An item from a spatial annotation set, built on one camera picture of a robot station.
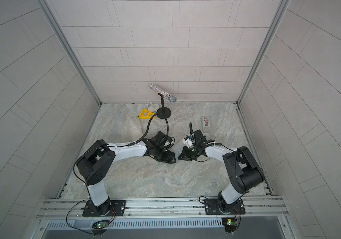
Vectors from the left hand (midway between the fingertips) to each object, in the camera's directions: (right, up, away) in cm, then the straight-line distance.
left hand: (174, 159), depth 88 cm
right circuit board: (+26, -24, -20) cm, 41 cm away
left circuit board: (-32, -21, -23) cm, 45 cm away
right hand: (+3, +2, -1) cm, 4 cm away
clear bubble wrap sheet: (-25, +18, +6) cm, 32 cm away
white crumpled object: (-16, +32, +23) cm, 43 cm away
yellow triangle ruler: (-19, +27, +21) cm, 39 cm away
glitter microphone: (-2, +37, +2) cm, 37 cm away
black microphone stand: (-9, +28, +24) cm, 38 cm away
